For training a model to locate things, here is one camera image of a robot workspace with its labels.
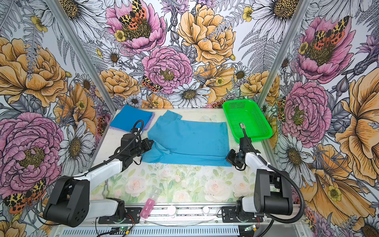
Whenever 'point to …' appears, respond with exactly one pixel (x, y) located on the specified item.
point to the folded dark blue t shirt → (125, 119)
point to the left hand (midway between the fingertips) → (154, 144)
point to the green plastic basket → (248, 112)
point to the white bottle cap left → (171, 211)
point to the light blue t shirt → (179, 141)
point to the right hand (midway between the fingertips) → (227, 162)
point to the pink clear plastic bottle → (146, 210)
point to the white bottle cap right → (206, 210)
